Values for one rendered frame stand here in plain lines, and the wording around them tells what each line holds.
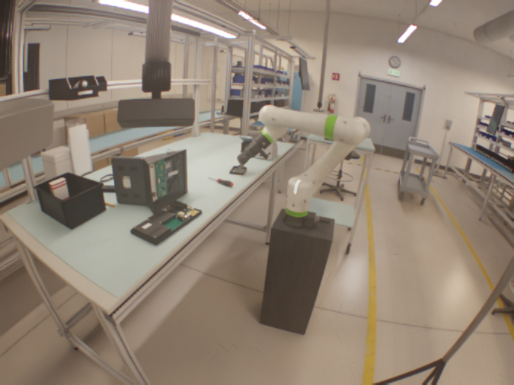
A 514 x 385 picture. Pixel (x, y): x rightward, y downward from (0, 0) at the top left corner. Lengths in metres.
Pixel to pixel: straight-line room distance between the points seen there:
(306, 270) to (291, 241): 0.20
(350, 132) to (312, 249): 0.61
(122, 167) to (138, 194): 0.13
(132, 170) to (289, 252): 0.87
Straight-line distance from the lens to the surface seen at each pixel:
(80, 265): 0.86
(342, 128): 1.15
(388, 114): 7.47
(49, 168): 1.39
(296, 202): 1.30
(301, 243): 1.35
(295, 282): 1.52
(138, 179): 1.08
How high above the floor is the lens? 1.49
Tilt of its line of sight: 24 degrees down
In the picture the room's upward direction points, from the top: 4 degrees clockwise
